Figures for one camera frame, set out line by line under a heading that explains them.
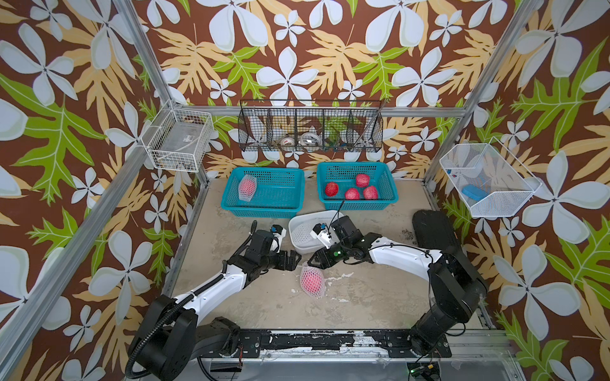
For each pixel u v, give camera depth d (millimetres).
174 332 411
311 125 989
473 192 802
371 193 1078
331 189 1110
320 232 784
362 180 1131
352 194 1078
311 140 965
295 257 768
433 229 984
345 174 1187
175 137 859
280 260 754
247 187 1078
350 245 690
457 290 453
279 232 777
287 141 960
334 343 750
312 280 800
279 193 1150
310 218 992
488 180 828
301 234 903
